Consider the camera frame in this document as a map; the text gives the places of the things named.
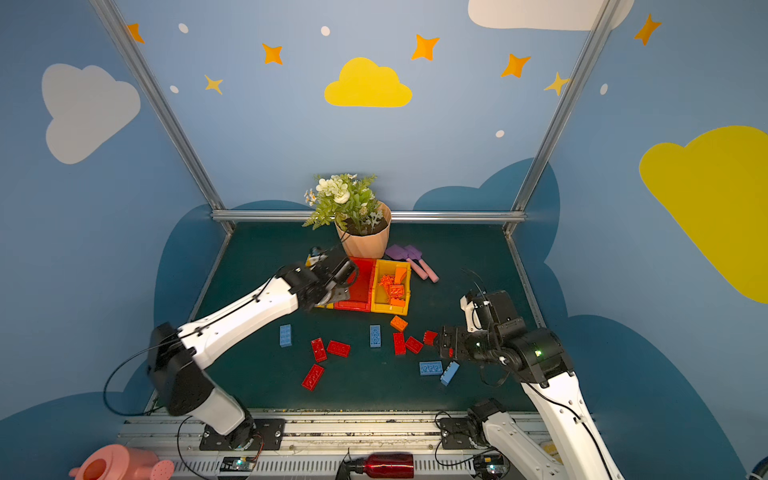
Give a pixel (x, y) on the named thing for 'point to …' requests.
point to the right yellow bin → (381, 301)
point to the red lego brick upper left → (319, 350)
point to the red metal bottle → (386, 465)
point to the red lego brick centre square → (414, 345)
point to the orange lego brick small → (397, 291)
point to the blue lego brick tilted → (449, 373)
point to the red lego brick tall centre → (399, 343)
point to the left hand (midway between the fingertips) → (340, 290)
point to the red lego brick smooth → (429, 337)
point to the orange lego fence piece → (387, 280)
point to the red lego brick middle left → (339, 349)
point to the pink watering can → (116, 462)
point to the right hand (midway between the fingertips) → (455, 339)
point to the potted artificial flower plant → (347, 201)
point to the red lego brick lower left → (313, 377)
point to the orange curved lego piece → (399, 274)
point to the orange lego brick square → (398, 324)
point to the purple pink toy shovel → (400, 253)
